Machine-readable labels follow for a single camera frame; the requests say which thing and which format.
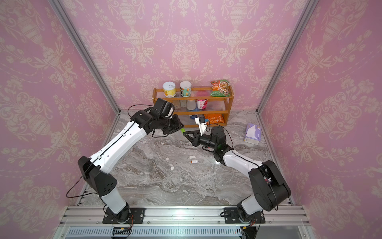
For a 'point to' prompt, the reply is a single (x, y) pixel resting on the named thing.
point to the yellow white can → (169, 89)
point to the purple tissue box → (252, 134)
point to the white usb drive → (192, 157)
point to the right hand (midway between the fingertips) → (184, 134)
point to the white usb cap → (172, 168)
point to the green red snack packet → (220, 88)
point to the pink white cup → (202, 103)
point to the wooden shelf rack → (215, 105)
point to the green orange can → (185, 88)
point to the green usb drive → (182, 130)
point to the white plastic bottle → (191, 104)
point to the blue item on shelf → (193, 116)
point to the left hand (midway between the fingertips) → (185, 126)
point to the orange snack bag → (214, 118)
